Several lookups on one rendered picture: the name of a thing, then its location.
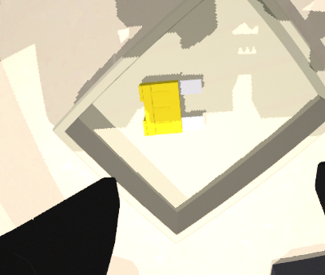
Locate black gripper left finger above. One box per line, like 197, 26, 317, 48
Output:
0, 177, 120, 275

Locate yellow fuse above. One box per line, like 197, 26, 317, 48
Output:
139, 79, 204, 137

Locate beige square tray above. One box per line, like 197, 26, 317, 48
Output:
53, 0, 325, 243

